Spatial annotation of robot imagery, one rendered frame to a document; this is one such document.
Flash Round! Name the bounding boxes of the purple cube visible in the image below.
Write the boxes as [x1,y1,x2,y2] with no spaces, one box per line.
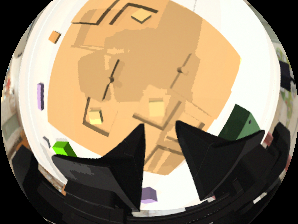
[141,186,157,204]

